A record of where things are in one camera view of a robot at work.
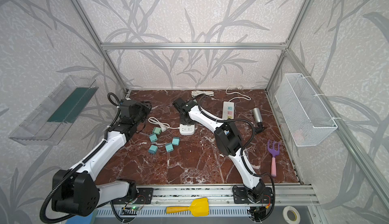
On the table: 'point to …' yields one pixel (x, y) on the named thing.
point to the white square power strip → (187, 129)
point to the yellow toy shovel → (199, 208)
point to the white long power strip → (228, 112)
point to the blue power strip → (195, 93)
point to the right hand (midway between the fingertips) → (187, 117)
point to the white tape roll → (285, 211)
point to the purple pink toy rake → (274, 152)
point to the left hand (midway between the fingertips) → (152, 98)
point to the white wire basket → (307, 120)
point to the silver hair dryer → (258, 118)
